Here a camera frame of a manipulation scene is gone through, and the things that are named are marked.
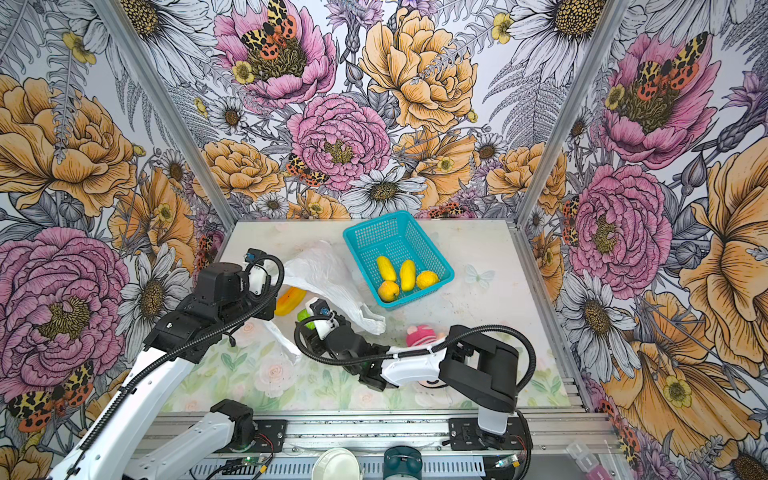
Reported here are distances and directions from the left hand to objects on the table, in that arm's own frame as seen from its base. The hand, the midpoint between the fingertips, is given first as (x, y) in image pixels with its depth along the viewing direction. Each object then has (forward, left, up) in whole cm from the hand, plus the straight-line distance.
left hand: (274, 300), depth 73 cm
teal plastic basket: (+31, -32, -23) cm, 50 cm away
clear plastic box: (-31, -73, -20) cm, 82 cm away
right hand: (-3, -7, -8) cm, 11 cm away
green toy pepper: (-2, -7, -3) cm, 8 cm away
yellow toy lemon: (+17, -40, -17) cm, 47 cm away
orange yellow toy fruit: (+13, -28, -17) cm, 35 cm away
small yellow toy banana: (+23, -27, -18) cm, 40 cm away
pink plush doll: (-2, -36, -17) cm, 40 cm away
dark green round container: (-32, -30, -14) cm, 46 cm away
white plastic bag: (+11, -8, -3) cm, 14 cm away
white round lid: (-31, -15, -23) cm, 41 cm away
